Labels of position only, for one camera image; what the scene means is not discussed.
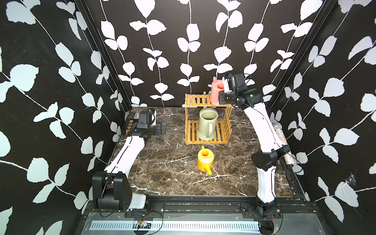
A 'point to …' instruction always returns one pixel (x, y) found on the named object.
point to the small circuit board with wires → (142, 224)
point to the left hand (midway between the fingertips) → (157, 123)
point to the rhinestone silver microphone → (289, 156)
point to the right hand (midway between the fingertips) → (220, 92)
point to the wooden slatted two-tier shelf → (224, 127)
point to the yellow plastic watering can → (205, 156)
